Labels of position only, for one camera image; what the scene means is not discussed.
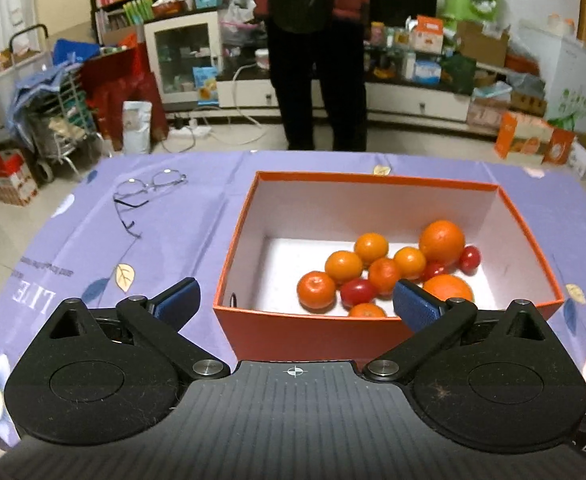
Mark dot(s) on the orange paper bag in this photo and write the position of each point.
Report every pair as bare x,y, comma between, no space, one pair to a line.
559,146

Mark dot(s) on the small mandarin orange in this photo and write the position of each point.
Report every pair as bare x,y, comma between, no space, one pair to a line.
410,262
384,275
371,248
343,266
367,311
316,289

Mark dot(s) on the white glass-door cabinet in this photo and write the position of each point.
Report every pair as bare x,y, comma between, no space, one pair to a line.
183,55

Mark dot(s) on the white power strip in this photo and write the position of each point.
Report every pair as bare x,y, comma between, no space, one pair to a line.
188,131

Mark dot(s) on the white television stand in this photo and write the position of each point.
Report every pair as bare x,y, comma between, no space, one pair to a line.
413,105

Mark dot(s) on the large orange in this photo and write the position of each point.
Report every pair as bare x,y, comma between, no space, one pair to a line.
450,287
441,241

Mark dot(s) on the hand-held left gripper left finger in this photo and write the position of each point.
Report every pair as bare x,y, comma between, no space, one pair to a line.
178,302

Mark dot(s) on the white jar pink label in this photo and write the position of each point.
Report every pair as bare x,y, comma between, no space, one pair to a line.
261,59

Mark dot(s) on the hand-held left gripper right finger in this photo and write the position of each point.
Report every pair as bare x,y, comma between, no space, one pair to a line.
415,307

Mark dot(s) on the red cherry tomato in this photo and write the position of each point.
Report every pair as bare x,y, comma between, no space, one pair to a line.
357,291
433,270
470,258

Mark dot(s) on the red gift bag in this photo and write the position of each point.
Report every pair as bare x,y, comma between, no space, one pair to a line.
118,85

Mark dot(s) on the orange white carton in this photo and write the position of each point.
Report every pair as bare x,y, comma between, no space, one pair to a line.
428,35

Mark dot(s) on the orange fruit carton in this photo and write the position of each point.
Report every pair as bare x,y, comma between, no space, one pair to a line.
523,137

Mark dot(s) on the dark green bag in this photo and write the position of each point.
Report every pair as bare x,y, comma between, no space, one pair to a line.
458,74

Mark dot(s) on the brown cardboard box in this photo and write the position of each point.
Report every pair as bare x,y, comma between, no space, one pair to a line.
483,45

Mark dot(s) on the white pouch bag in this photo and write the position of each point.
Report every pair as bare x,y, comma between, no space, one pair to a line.
137,127

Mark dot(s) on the purple floral tablecloth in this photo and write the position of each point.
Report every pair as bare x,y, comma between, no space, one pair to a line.
183,220

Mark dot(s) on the orange cardboard box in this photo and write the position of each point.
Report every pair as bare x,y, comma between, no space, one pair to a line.
373,205

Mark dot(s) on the blue white tissue box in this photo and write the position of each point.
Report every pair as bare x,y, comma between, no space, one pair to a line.
427,71

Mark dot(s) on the blue snack bag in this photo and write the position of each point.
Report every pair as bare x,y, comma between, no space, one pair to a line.
205,85

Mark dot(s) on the red white carton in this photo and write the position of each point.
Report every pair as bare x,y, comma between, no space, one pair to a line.
10,177

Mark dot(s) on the clear plastic bin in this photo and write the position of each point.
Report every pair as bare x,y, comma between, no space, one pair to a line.
490,102

